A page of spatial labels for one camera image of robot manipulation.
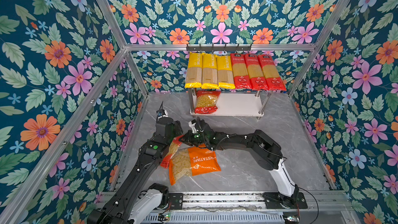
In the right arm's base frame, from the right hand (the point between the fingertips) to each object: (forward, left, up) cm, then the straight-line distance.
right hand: (178, 138), depth 84 cm
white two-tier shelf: (+28, -34, -4) cm, 44 cm away
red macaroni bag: (-4, +3, -4) cm, 6 cm away
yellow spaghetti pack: (+23, -10, +26) cm, 36 cm away
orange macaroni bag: (-11, -7, -7) cm, 15 cm away
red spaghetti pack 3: (+19, -49, +25) cm, 58 cm away
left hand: (+4, -2, +12) cm, 13 cm away
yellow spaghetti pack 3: (+24, -26, +25) cm, 43 cm away
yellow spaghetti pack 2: (+25, -18, +25) cm, 40 cm away
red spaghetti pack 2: (+24, -42, +25) cm, 54 cm away
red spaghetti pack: (+24, -34, +25) cm, 49 cm away
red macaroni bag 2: (+27, -15, 0) cm, 31 cm away
